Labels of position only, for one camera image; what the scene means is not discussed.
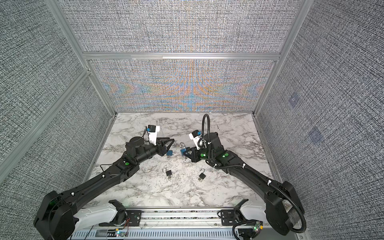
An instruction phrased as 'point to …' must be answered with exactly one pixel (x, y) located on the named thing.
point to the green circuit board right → (256, 226)
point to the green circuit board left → (120, 234)
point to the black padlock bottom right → (202, 175)
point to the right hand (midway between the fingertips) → (184, 152)
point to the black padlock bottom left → (168, 173)
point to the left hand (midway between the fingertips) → (172, 140)
